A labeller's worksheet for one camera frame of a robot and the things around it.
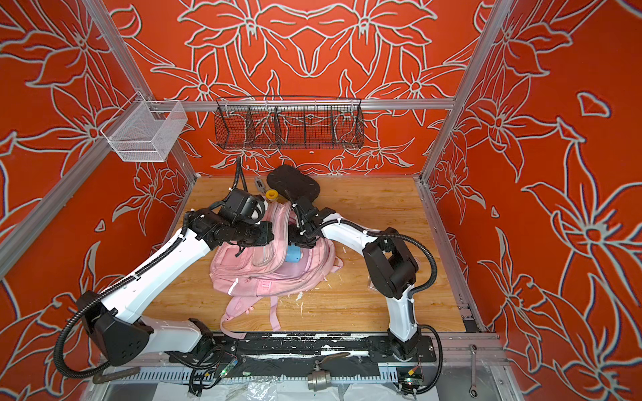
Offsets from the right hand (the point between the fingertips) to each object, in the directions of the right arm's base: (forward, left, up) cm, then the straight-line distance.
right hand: (284, 242), depth 88 cm
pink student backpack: (-12, +9, +1) cm, 15 cm away
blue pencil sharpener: (-4, -4, -1) cm, 6 cm away
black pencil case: (+32, 0, -3) cm, 32 cm away
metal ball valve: (-40, -13, -5) cm, 42 cm away
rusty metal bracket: (-39, +50, -7) cm, 63 cm away
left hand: (-5, +1, +14) cm, 14 cm away
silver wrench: (-42, -54, -9) cm, 70 cm away
